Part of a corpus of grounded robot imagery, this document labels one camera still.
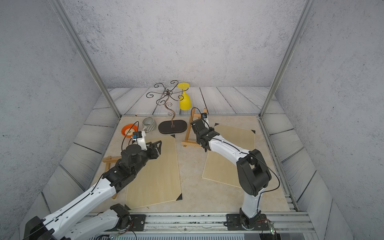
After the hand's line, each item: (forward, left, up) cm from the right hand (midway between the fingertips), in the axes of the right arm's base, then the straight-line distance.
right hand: (207, 128), depth 91 cm
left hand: (-15, +24, +7) cm, 30 cm away
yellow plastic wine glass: (+17, +14, +8) cm, 23 cm away
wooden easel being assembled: (-5, +12, -7) cm, 15 cm away
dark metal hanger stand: (+14, +25, -14) cm, 32 cm away
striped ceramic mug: (+18, +43, -16) cm, 49 cm away
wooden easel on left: (-14, +60, -13) cm, 63 cm away
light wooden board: (-26, +28, -16) cm, 41 cm away
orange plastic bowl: (+8, +55, -11) cm, 57 cm away
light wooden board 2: (-18, -9, -17) cm, 26 cm away
